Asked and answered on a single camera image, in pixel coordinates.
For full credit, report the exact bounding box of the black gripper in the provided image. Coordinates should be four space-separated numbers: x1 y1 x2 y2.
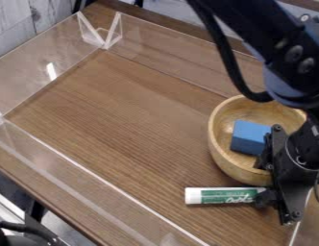
253 116 319 225

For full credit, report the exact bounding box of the brown wooden bowl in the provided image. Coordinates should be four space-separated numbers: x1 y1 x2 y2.
208 95 305 186

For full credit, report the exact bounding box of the green and white marker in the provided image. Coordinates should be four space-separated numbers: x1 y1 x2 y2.
185 187 265 205

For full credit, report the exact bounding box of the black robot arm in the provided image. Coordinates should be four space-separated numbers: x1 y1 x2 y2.
188 0 319 224

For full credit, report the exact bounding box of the blue foam block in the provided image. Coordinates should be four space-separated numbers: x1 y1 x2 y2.
231 120 271 156

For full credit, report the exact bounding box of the black metal table leg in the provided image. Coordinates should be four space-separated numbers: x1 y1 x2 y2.
30 201 47 222

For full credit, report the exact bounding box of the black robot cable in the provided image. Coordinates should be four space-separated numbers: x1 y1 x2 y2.
185 0 276 104

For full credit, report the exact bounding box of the black cable lower left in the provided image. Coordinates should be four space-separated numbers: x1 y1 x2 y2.
0 220 61 246

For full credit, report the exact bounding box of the clear acrylic enclosure wall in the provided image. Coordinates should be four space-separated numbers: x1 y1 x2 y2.
0 11 319 246

